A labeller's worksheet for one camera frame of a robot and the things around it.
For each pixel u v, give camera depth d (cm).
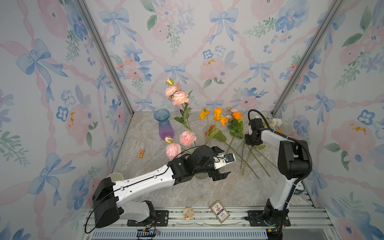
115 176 77
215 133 71
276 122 110
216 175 61
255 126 81
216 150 64
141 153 96
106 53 86
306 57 86
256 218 73
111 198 40
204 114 87
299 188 80
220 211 75
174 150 60
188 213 76
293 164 52
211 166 59
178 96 61
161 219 74
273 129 113
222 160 56
